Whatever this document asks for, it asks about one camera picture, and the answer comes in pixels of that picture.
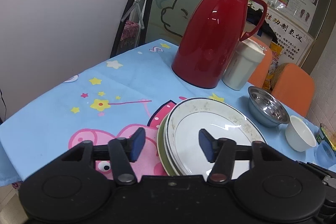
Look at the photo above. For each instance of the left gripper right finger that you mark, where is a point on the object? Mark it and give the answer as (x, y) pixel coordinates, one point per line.
(266, 184)

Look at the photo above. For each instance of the green rimmed plate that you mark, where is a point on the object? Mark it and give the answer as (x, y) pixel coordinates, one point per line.
(161, 150)

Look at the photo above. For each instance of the stainless steel bowl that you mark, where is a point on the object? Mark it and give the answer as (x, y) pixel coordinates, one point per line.
(266, 109)

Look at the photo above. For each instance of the left orange chair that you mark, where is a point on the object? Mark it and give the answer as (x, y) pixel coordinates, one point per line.
(259, 75)

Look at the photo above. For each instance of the orange chair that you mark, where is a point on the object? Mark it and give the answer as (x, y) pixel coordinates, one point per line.
(259, 75)
(294, 87)

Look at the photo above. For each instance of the red thermos jug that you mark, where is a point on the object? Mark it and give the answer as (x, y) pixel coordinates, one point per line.
(210, 39)

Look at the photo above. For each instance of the right orange chair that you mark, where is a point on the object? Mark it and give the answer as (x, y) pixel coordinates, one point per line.
(294, 87)

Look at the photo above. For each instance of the white ribbed bowl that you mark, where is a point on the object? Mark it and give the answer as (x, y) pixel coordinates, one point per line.
(298, 135)

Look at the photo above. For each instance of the cardboard box with blue tape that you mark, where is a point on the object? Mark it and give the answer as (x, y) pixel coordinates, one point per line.
(261, 37)

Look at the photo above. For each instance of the yellow snack bag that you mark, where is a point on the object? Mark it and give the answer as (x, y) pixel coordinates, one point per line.
(276, 51)

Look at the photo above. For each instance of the blue cartoon tablecloth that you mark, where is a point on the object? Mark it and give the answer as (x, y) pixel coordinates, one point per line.
(110, 100)

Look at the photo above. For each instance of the blue plastic bowl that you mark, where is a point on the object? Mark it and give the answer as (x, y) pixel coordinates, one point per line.
(325, 155)

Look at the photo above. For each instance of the white lidded tumbler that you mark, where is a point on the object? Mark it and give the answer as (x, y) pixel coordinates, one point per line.
(247, 56)

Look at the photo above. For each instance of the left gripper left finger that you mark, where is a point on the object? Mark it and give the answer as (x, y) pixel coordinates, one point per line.
(70, 187)

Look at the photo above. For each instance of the white Chinese text poster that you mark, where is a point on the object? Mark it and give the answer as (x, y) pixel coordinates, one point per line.
(295, 42)

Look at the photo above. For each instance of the green instant noodle cup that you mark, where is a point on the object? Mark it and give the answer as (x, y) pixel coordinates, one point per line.
(324, 134)

